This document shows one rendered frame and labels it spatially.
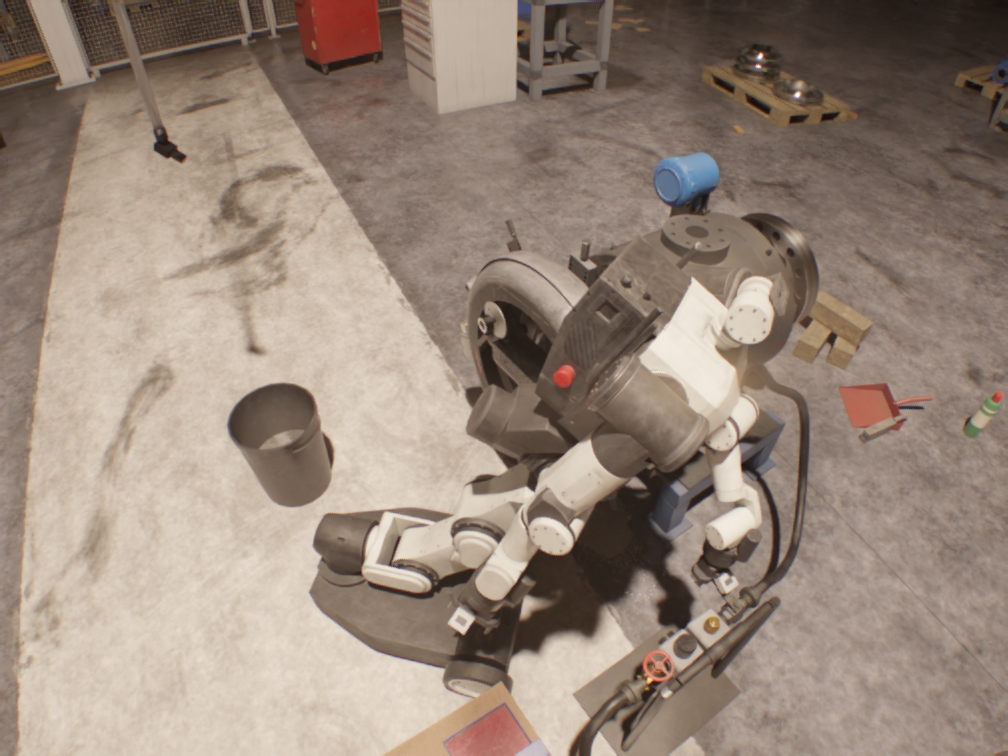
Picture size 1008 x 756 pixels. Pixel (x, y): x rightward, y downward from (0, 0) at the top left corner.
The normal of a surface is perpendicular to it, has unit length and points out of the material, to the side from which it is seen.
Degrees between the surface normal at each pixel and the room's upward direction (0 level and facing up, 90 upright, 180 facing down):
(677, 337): 29
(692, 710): 0
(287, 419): 87
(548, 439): 90
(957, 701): 0
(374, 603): 0
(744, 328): 81
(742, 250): 20
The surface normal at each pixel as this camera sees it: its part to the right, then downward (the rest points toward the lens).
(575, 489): -0.46, 0.51
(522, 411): -0.28, -0.72
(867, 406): 0.00, -0.71
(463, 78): 0.46, 0.63
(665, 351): 0.04, -0.07
